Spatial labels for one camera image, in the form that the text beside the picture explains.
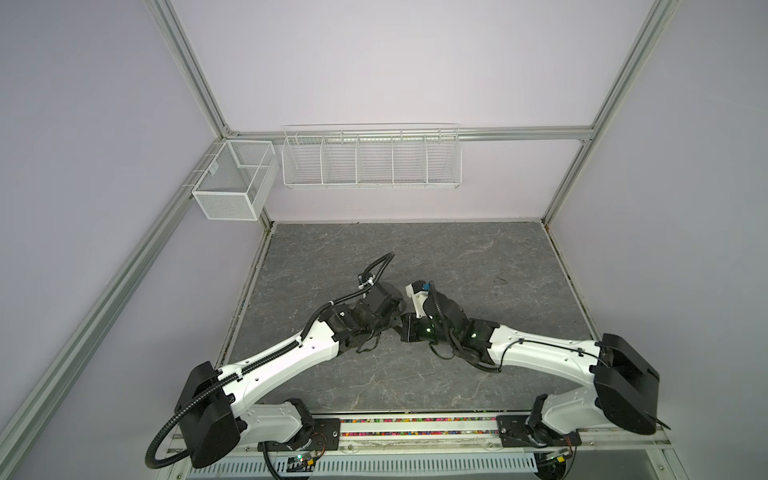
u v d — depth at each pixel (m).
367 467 1.57
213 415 0.38
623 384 0.42
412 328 0.68
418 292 0.71
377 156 1.08
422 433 0.75
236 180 0.97
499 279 1.05
